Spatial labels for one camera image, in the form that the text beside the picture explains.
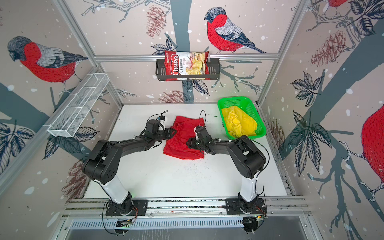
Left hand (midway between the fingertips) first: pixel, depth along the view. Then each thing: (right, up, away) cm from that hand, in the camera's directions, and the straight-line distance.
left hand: (175, 130), depth 92 cm
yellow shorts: (+41, +5, +5) cm, 42 cm away
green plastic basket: (+52, +18, +21) cm, 59 cm away
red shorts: (+1, -10, -2) cm, 10 cm away
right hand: (+8, -10, +3) cm, 13 cm away
